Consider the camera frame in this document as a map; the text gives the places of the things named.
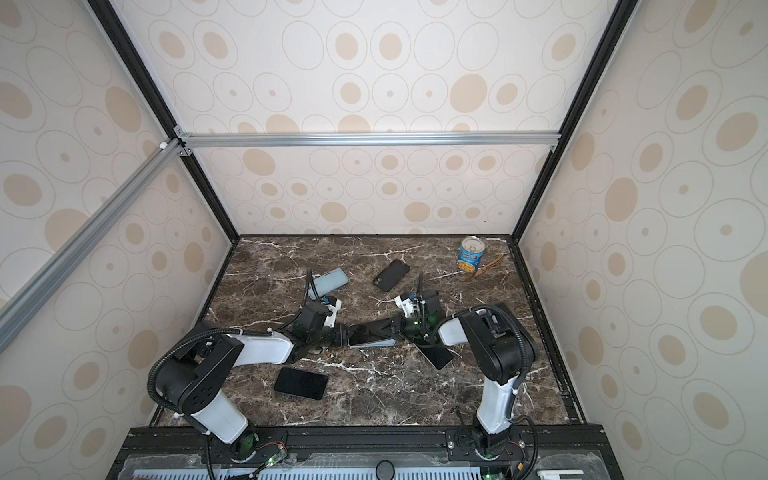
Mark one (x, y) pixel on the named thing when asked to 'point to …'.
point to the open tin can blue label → (470, 254)
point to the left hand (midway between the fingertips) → (361, 330)
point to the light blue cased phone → (383, 343)
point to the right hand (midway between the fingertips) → (381, 333)
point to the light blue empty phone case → (327, 283)
